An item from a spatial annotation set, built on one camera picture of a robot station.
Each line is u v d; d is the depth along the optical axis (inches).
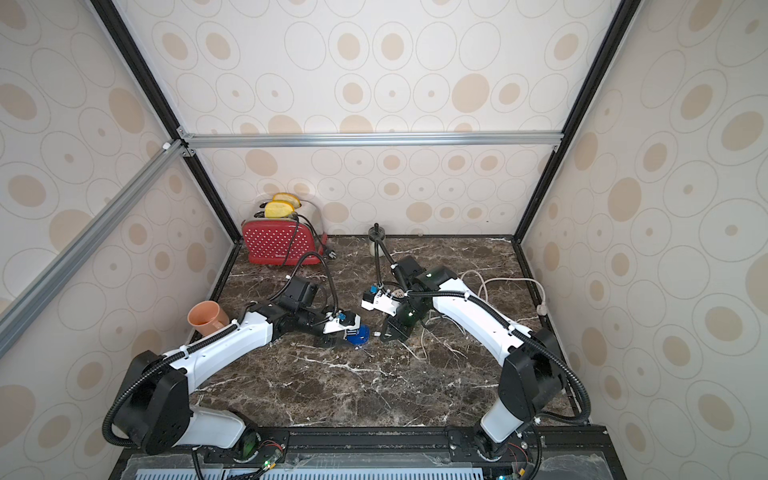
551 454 28.0
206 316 36.3
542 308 39.1
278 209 39.6
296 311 26.0
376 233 42.5
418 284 22.9
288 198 41.7
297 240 40.5
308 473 27.7
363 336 30.4
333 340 29.1
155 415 16.3
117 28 27.3
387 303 27.6
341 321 26.9
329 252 44.4
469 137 64.3
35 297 20.9
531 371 16.8
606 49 28.7
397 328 26.1
